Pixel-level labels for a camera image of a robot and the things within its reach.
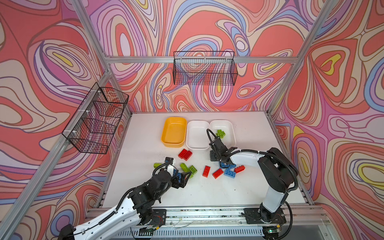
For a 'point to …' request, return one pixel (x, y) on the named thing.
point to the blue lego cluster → (178, 174)
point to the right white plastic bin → (226, 126)
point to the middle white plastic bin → (196, 134)
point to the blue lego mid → (227, 166)
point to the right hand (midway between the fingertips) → (215, 157)
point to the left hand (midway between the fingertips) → (183, 171)
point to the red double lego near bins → (185, 154)
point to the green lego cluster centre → (191, 169)
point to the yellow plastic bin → (174, 131)
